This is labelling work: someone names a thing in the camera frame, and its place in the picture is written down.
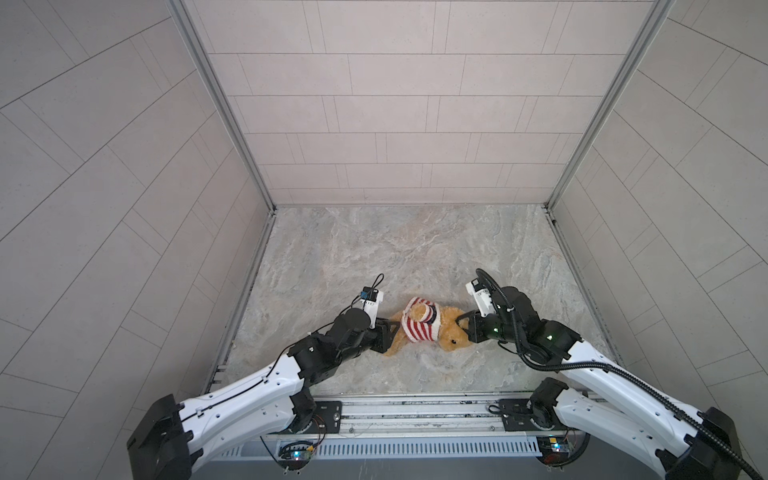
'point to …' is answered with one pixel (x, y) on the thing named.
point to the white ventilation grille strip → (395, 446)
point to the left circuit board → (295, 455)
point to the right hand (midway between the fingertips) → (454, 325)
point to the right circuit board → (554, 449)
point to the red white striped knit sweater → (427, 330)
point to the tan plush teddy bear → (451, 336)
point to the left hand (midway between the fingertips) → (403, 326)
